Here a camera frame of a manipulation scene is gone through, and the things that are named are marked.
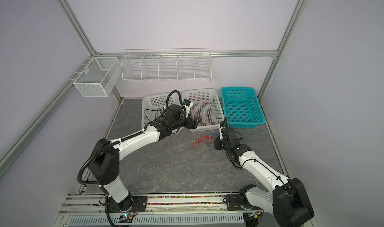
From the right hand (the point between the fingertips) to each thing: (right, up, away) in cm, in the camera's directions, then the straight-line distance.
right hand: (218, 139), depth 86 cm
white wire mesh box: (-75, +38, +8) cm, 84 cm away
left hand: (-12, +12, -3) cm, 17 cm away
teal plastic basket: (+23, +19, +30) cm, 42 cm away
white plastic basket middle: (-4, +22, +30) cm, 37 cm away
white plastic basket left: (-47, +19, +26) cm, 57 cm away
